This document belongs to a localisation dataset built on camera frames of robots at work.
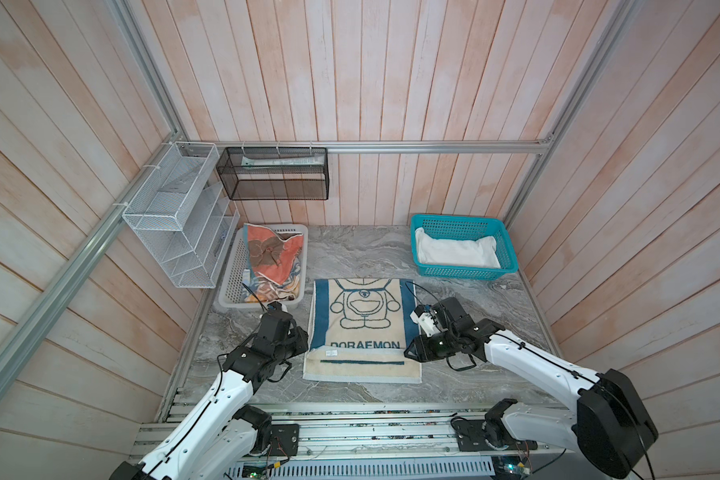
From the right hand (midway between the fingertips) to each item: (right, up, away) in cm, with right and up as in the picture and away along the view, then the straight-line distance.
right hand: (410, 351), depth 83 cm
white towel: (+27, +29, +28) cm, 48 cm away
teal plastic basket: (+27, +39, +31) cm, 57 cm away
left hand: (-30, +3, -1) cm, 30 cm away
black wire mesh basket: (-44, +57, +21) cm, 75 cm away
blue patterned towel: (-14, +4, +10) cm, 18 cm away
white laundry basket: (-57, +18, +15) cm, 61 cm away
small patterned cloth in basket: (-45, +16, +13) cm, 50 cm away
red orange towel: (-49, +28, +27) cm, 62 cm away
